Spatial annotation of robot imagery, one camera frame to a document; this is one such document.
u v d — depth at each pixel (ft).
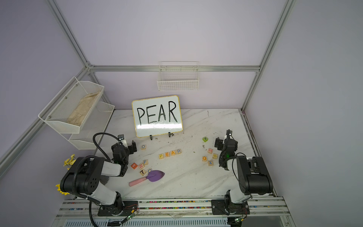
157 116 3.32
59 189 1.91
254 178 1.49
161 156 3.04
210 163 2.91
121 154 2.35
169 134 3.33
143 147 3.16
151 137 3.31
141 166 2.89
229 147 2.36
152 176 2.70
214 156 3.04
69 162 2.11
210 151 3.12
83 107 2.63
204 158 2.97
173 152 3.06
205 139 3.31
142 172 2.81
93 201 1.80
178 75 3.10
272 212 2.43
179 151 3.12
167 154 3.05
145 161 2.95
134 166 2.89
